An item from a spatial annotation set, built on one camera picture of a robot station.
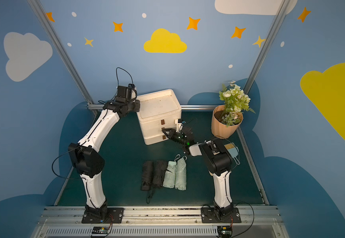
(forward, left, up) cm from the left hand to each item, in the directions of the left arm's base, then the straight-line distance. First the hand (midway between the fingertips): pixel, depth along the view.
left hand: (136, 101), depth 88 cm
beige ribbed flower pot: (-7, -54, -17) cm, 57 cm away
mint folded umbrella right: (-36, -28, -24) cm, 52 cm away
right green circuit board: (-61, -51, -31) cm, 85 cm away
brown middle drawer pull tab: (-8, -16, -15) cm, 23 cm away
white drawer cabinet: (-2, -13, -5) cm, 14 cm away
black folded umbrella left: (-36, -9, -26) cm, 46 cm away
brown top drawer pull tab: (-8, -16, -9) cm, 20 cm away
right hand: (-9, -17, -15) cm, 24 cm away
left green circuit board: (-62, +12, -29) cm, 70 cm away
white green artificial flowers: (0, -59, +2) cm, 60 cm away
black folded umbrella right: (-33, -15, -24) cm, 44 cm away
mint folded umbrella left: (-35, -22, -25) cm, 48 cm away
